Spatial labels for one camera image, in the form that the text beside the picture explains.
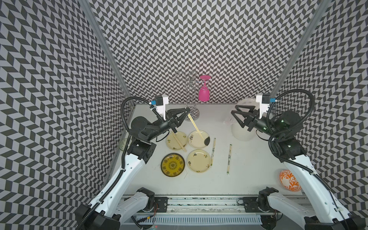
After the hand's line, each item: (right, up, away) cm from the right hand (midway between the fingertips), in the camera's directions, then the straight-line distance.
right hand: (233, 112), depth 59 cm
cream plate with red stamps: (-13, -29, +29) cm, 43 cm away
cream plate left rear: (-30, -20, +37) cm, 52 cm away
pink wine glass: (-9, +14, +38) cm, 42 cm away
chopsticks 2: (+6, -29, +29) cm, 41 cm away
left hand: (-18, 0, -3) cm, 18 cm away
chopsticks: (-3, -22, +35) cm, 41 cm away
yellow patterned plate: (-29, -32, +27) cm, 51 cm away
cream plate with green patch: (-15, -19, +37) cm, 44 cm away
